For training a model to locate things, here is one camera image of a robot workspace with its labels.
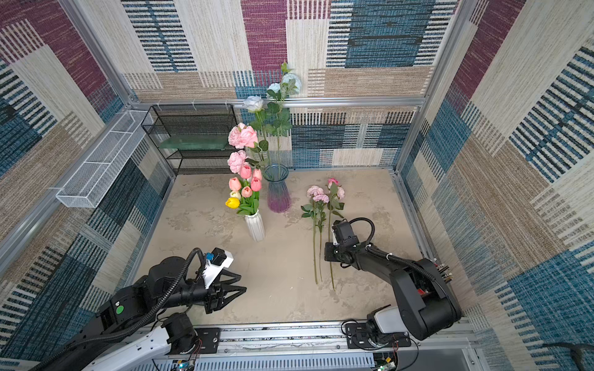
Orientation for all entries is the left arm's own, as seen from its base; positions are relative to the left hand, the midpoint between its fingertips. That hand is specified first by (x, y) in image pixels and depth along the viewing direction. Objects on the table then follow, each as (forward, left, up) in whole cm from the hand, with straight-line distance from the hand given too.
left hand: (242, 284), depth 63 cm
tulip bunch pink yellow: (+25, +1, +8) cm, 26 cm away
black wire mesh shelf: (+68, +30, +8) cm, 75 cm away
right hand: (+19, -28, -22) cm, 40 cm away
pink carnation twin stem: (+47, -22, -16) cm, 54 cm away
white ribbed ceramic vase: (+25, +1, -10) cm, 27 cm away
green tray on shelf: (+55, +26, +6) cm, 61 cm away
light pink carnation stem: (+42, -25, -17) cm, 52 cm away
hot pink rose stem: (+40, -31, -16) cm, 53 cm away
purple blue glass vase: (+43, -7, -15) cm, 46 cm away
